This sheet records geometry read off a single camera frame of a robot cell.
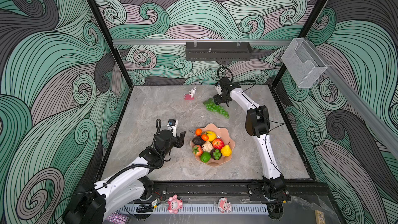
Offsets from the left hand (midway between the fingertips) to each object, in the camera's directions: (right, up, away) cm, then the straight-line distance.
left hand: (180, 129), depth 83 cm
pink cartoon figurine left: (-1, -30, -16) cm, 34 cm away
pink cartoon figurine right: (+21, -30, -16) cm, 40 cm away
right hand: (+26, +16, +25) cm, 40 cm away
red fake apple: (+21, -8, +1) cm, 22 cm away
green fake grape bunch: (+20, +12, +20) cm, 31 cm away
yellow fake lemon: (+17, -4, +1) cm, 18 cm away
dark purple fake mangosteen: (+19, -12, -5) cm, 23 cm away
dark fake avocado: (+10, -6, -1) cm, 11 cm away
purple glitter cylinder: (-25, -34, -19) cm, 46 cm away
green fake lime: (+13, -13, -5) cm, 19 cm away
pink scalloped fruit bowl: (+24, -4, +7) cm, 25 cm away
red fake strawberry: (+9, -9, -5) cm, 14 cm away
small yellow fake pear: (+25, -11, -3) cm, 27 cm away
